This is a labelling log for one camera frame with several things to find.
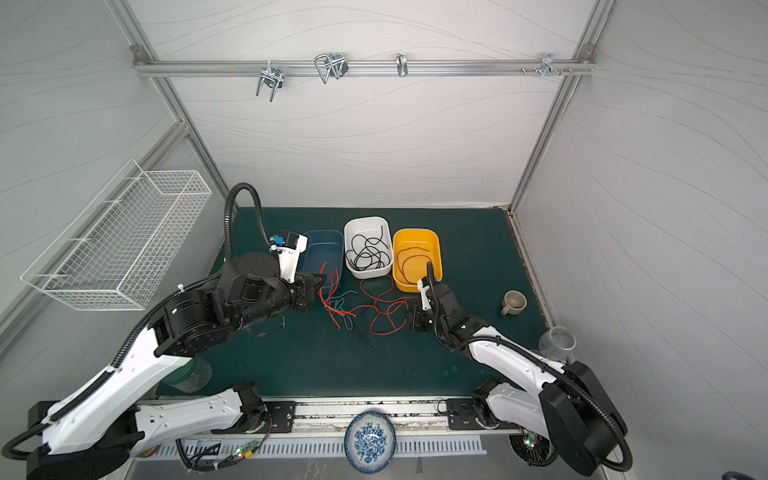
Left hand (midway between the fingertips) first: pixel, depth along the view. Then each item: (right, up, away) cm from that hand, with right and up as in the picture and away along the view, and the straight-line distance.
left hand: (329, 273), depth 61 cm
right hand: (+19, -13, +24) cm, 33 cm away
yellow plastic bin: (+20, +3, +46) cm, 50 cm away
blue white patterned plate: (+8, -42, +9) cm, 43 cm away
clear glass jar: (+52, -17, +7) cm, 55 cm away
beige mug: (+51, -13, +31) cm, 62 cm away
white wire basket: (-51, +5, +7) cm, 52 cm away
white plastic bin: (+4, +11, +50) cm, 51 cm away
